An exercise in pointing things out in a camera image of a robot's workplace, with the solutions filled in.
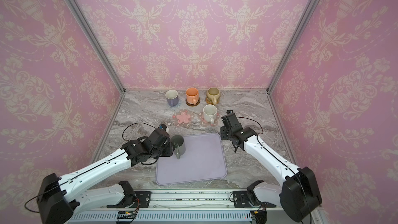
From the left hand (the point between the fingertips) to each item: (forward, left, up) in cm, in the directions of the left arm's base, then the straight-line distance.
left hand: (173, 149), depth 78 cm
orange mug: (+39, -7, -1) cm, 40 cm away
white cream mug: (+29, -19, -7) cm, 36 cm away
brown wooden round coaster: (+37, -7, -8) cm, 38 cm away
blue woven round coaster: (+36, +5, -10) cm, 38 cm away
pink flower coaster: (+26, -1, -10) cm, 28 cm away
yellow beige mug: (+43, -22, -4) cm, 49 cm away
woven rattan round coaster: (+40, -19, -8) cm, 45 cm away
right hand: (+11, -28, +1) cm, 30 cm away
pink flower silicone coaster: (+29, -13, -11) cm, 33 cm away
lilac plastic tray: (+1, -15, -16) cm, 22 cm away
